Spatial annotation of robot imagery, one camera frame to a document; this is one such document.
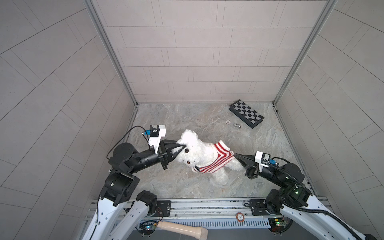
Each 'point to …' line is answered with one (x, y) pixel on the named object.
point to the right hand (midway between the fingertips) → (235, 158)
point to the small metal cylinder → (239, 126)
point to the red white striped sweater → (225, 155)
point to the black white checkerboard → (246, 114)
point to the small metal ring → (227, 122)
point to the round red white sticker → (240, 217)
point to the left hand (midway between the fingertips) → (186, 148)
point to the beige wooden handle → (198, 232)
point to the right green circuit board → (277, 224)
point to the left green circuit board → (147, 227)
